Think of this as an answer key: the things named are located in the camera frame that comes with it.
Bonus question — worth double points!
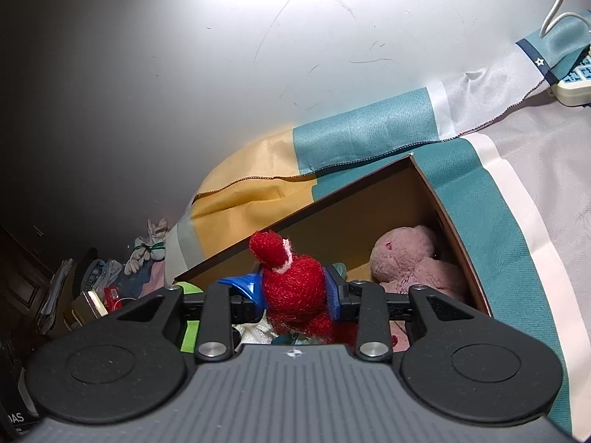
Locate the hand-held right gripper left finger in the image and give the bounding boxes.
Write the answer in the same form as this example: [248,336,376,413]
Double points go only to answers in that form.
[107,271,266,364]

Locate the white gloves bundle green band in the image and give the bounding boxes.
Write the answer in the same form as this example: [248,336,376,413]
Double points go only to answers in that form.
[124,218,169,278]

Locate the pink plush toy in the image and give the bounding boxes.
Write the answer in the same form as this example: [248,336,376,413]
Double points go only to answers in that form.
[369,225,472,351]

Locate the blue fabric bundle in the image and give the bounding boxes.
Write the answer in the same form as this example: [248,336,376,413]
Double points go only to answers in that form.
[76,247,124,293]

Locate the green plush toy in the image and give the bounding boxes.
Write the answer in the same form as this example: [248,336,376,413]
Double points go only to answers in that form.
[178,281,204,354]

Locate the red knitted toy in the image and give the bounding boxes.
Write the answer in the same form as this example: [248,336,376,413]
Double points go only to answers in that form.
[248,230,358,344]

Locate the white towel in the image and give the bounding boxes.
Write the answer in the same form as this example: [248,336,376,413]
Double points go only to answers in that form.
[233,320,273,347]

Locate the dark wooden cabinet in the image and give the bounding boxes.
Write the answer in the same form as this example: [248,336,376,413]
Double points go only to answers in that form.
[0,219,61,347]

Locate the gold paper gift bag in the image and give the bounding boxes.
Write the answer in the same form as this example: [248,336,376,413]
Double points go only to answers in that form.
[69,291,109,328]

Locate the colour block bed sheet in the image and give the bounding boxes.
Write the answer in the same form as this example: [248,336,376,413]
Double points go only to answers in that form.
[164,9,591,435]

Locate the white power cable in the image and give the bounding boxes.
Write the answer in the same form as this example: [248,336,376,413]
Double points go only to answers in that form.
[539,0,591,40]

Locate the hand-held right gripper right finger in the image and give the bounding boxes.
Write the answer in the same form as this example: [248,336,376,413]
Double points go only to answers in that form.
[324,265,492,361]

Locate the black box white print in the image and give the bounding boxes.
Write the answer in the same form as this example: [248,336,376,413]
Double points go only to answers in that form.
[0,364,42,439]

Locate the white power strip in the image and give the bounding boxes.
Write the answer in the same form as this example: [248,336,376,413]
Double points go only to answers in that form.
[554,53,591,107]

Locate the teal mesh bath sponge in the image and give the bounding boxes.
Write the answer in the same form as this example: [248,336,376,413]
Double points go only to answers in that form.
[271,330,324,346]

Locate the brown cardboard box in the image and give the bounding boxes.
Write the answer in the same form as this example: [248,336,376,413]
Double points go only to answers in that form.
[173,154,495,347]

